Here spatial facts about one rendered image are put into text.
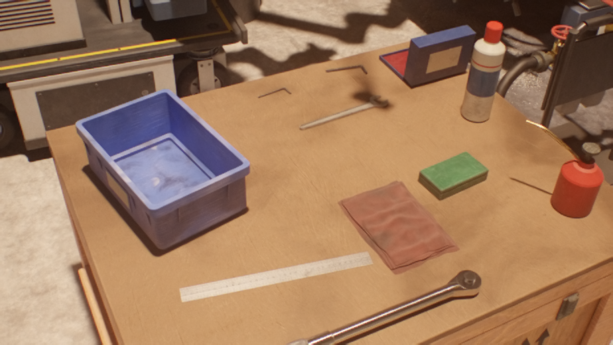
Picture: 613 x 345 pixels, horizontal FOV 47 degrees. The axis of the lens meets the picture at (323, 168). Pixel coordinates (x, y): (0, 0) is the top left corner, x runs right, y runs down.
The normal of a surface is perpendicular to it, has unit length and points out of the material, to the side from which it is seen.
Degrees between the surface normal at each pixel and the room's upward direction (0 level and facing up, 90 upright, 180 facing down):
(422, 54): 95
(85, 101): 90
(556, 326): 90
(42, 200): 0
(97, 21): 0
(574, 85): 90
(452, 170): 0
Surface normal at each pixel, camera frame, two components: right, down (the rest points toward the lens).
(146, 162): 0.04, -0.76
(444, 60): 0.47, 0.65
